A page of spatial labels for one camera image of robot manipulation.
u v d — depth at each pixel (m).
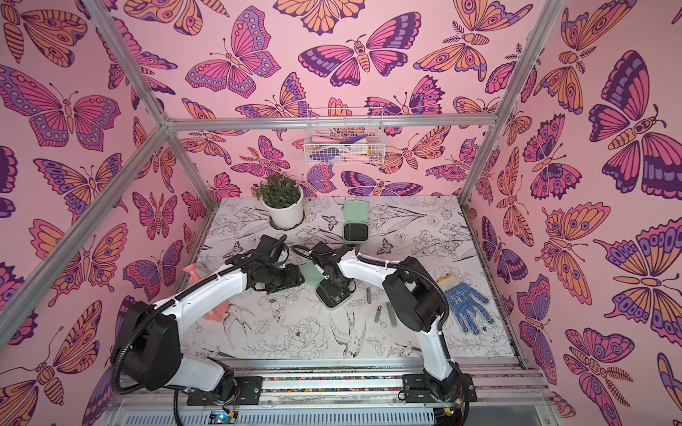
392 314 0.87
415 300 0.52
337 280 0.79
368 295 0.92
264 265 0.64
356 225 1.10
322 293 0.81
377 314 0.88
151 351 0.42
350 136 0.95
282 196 1.00
